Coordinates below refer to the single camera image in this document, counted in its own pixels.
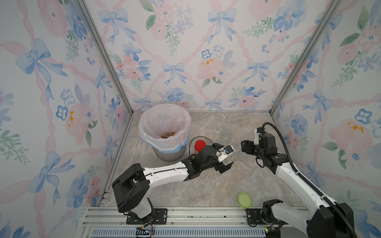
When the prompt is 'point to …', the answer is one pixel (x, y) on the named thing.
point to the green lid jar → (225, 135)
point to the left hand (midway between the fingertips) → (228, 152)
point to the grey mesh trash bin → (168, 156)
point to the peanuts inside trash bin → (166, 136)
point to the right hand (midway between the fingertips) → (249, 142)
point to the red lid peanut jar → (199, 145)
